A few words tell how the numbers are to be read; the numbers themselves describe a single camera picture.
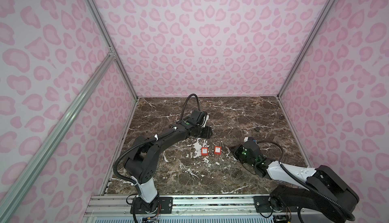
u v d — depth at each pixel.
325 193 0.41
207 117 0.85
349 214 0.38
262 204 0.73
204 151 0.90
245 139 0.84
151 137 0.50
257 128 1.01
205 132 0.79
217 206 0.74
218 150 0.90
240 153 0.77
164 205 0.74
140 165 0.46
